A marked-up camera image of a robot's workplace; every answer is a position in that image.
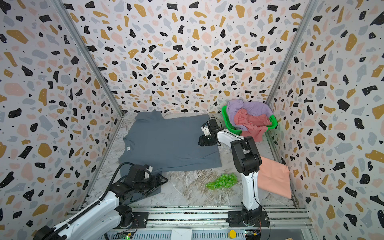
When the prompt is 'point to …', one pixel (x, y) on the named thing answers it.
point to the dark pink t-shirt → (256, 124)
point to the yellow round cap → (232, 234)
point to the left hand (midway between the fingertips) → (164, 182)
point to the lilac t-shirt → (252, 108)
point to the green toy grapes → (226, 180)
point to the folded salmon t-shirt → (274, 177)
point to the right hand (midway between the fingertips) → (200, 139)
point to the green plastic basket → (272, 118)
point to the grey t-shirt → (153, 143)
